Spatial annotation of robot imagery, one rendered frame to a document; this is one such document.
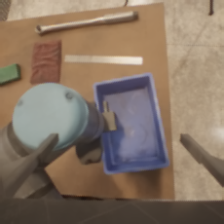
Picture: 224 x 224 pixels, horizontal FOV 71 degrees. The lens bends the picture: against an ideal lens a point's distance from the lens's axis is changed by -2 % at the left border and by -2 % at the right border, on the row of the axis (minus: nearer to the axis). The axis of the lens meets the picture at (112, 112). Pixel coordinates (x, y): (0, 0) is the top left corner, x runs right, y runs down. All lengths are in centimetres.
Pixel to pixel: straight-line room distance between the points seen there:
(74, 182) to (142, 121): 36
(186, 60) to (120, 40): 64
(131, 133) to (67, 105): 45
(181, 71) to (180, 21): 38
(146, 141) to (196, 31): 98
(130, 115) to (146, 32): 36
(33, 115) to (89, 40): 60
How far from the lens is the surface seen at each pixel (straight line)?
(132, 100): 64
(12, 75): 84
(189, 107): 117
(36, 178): 27
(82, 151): 38
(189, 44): 133
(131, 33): 76
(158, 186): 66
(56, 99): 22
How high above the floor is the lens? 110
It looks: 79 degrees down
